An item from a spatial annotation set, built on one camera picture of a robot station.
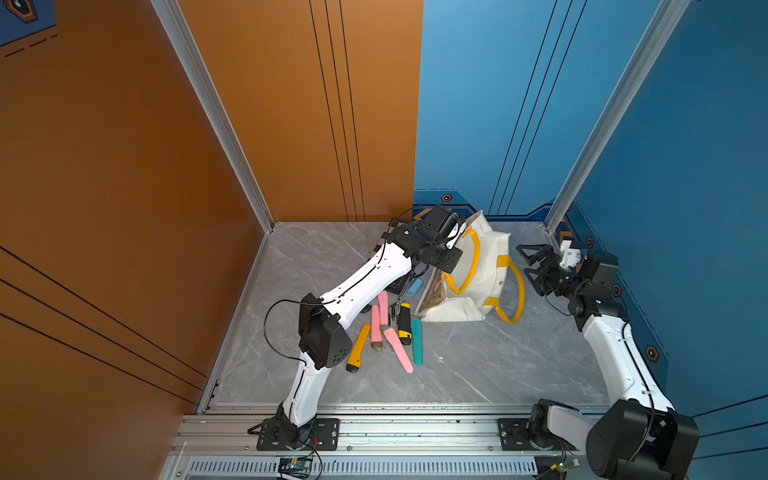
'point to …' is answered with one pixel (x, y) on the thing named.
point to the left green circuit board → (300, 467)
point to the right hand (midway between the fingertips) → (521, 258)
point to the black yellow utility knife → (404, 331)
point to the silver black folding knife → (393, 314)
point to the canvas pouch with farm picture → (484, 276)
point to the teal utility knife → (417, 341)
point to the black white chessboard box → (397, 285)
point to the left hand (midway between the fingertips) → (453, 252)
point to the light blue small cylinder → (415, 287)
